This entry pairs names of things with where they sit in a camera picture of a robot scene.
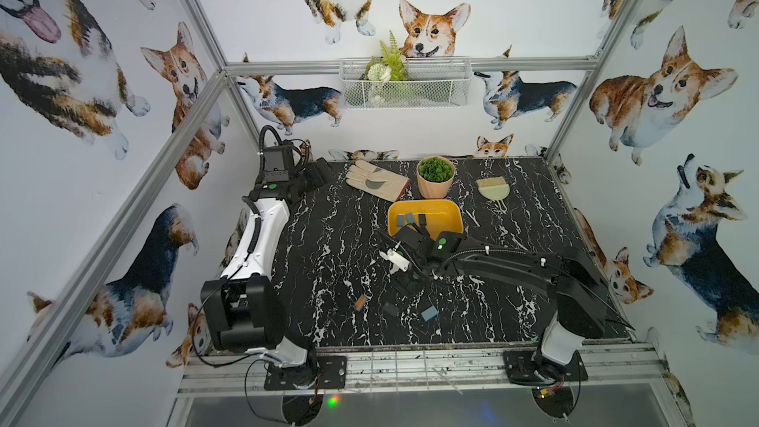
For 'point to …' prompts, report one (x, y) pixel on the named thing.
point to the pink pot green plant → (435, 177)
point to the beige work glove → (374, 180)
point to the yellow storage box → (442, 215)
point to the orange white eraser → (361, 301)
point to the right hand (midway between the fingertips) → (401, 280)
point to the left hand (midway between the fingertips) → (326, 165)
